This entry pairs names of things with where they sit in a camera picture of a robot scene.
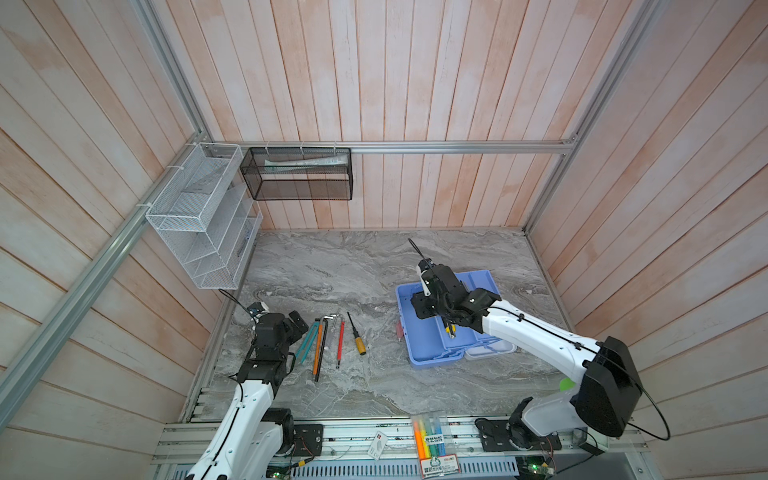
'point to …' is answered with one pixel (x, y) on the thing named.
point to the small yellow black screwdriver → (360, 342)
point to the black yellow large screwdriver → (451, 330)
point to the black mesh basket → (299, 173)
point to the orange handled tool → (318, 349)
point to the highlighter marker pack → (430, 436)
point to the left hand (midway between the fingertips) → (288, 325)
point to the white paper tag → (376, 448)
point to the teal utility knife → (307, 342)
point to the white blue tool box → (426, 341)
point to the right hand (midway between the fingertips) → (417, 298)
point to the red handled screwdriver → (340, 342)
